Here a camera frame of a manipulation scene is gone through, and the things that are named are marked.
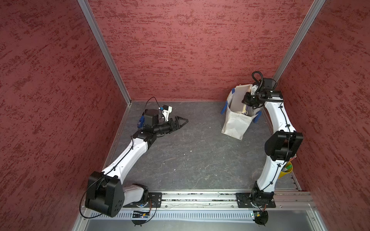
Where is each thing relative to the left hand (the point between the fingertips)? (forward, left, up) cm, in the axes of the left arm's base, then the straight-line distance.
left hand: (183, 125), depth 76 cm
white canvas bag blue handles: (+11, -33, -3) cm, 35 cm away
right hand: (+20, -37, -1) cm, 42 cm away
